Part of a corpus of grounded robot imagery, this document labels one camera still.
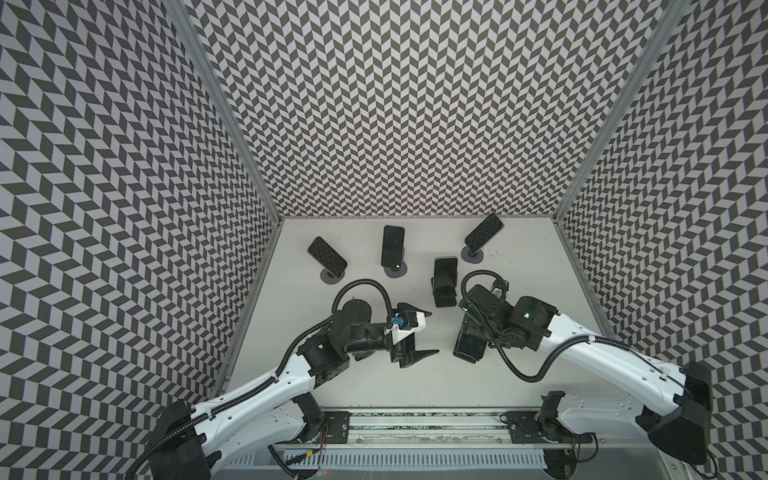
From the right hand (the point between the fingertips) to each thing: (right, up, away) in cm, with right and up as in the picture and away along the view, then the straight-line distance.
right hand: (477, 334), depth 75 cm
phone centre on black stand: (-6, +15, +11) cm, 20 cm away
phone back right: (+9, +27, +24) cm, 37 cm away
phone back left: (-45, +19, +27) cm, 56 cm away
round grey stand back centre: (-22, +13, +28) cm, 38 cm away
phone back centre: (-22, +22, +21) cm, 38 cm away
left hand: (-13, +3, -9) cm, 16 cm away
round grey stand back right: (+6, +18, +30) cm, 36 cm away
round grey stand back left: (-44, +11, +24) cm, 52 cm away
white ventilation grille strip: (-22, -28, -6) cm, 36 cm away
